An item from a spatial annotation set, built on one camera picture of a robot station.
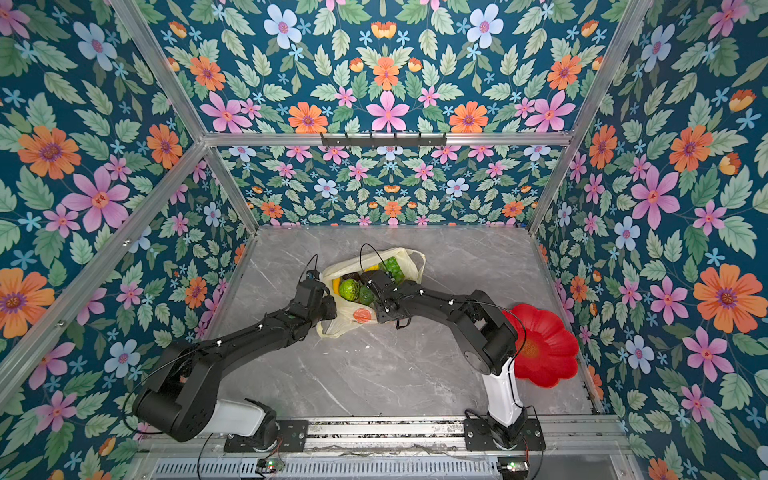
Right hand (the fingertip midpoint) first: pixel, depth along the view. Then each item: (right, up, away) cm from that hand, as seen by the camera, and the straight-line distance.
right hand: (389, 309), depth 95 cm
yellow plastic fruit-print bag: (-11, -1, -4) cm, 12 cm away
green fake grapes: (+1, +14, +6) cm, 15 cm away
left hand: (-17, +6, -4) cm, 18 cm away
